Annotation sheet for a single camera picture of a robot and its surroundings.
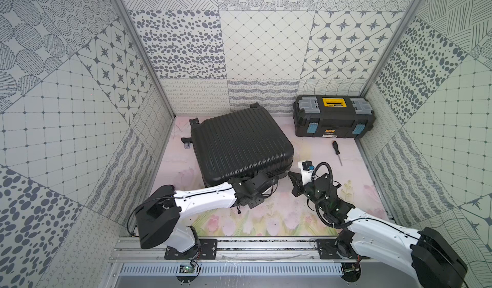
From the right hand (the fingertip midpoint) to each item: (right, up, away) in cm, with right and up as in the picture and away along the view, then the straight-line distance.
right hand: (291, 174), depth 82 cm
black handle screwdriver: (+30, +9, +22) cm, 38 cm away
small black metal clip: (-54, +13, +24) cm, 61 cm away
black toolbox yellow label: (+25, +27, +14) cm, 39 cm away
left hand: (-13, -8, -1) cm, 16 cm away
